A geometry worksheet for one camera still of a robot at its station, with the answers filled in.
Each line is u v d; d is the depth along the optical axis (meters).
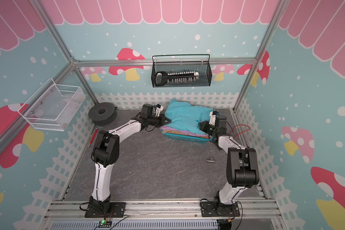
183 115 1.01
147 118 0.81
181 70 0.92
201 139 0.94
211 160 0.92
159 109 0.92
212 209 0.74
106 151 0.57
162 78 0.89
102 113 1.10
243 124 1.13
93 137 1.05
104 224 0.73
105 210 0.67
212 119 0.86
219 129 0.74
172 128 0.94
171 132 0.94
